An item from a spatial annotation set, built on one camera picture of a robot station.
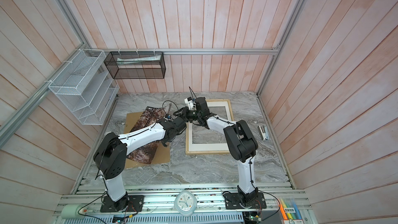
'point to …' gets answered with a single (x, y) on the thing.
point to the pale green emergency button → (73, 211)
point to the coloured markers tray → (289, 212)
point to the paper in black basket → (126, 60)
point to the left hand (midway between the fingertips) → (160, 137)
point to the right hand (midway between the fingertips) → (173, 115)
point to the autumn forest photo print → (148, 117)
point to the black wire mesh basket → (136, 65)
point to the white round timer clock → (186, 203)
